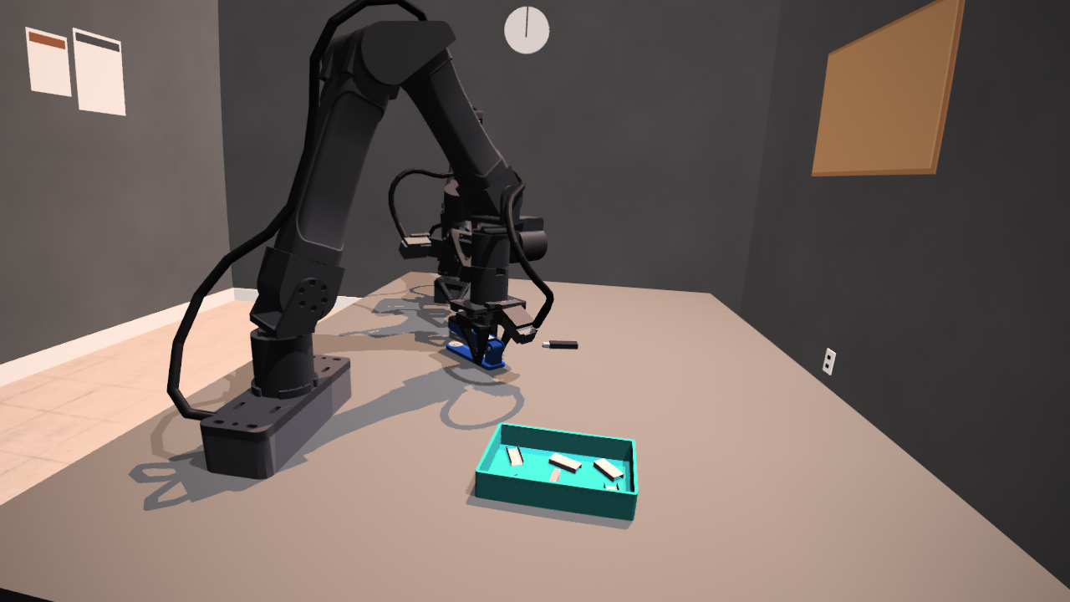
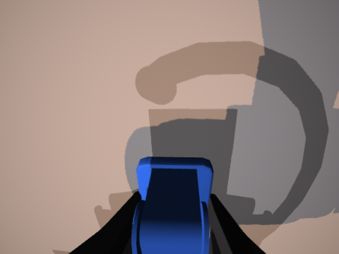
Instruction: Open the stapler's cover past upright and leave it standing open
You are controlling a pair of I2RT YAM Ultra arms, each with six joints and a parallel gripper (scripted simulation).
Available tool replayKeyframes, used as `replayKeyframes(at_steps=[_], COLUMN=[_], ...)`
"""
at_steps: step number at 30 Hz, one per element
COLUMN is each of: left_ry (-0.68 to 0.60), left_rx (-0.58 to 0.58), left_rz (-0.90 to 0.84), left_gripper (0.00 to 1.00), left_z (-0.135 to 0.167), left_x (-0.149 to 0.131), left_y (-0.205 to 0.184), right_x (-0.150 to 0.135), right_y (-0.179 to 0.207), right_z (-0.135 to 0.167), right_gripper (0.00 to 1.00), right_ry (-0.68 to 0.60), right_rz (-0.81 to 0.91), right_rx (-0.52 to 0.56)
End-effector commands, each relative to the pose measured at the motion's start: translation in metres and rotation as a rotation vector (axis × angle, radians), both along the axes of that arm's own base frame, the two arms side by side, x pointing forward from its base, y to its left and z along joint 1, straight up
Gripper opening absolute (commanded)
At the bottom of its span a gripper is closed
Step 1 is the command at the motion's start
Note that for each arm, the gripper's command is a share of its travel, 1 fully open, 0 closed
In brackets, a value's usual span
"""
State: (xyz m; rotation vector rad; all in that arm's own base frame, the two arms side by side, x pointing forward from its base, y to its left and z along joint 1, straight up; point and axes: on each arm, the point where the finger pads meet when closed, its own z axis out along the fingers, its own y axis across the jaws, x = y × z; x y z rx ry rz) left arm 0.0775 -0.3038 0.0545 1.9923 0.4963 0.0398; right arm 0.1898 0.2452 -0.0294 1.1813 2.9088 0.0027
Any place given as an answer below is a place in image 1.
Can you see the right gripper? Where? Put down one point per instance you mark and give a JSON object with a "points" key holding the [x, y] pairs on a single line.
{"points": [[488, 304]]}

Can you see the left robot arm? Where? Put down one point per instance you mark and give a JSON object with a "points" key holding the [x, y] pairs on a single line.
{"points": [[419, 247]]}

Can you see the teal rectangular tray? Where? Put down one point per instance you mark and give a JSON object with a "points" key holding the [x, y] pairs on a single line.
{"points": [[537, 445]]}

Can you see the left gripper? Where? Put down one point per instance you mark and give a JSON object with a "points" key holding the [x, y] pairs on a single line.
{"points": [[460, 242]]}

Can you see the white rectangular block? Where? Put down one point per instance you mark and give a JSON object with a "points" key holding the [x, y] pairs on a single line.
{"points": [[607, 469], [515, 456], [564, 463]]}

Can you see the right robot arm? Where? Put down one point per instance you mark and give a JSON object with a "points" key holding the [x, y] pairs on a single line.
{"points": [[300, 276]]}

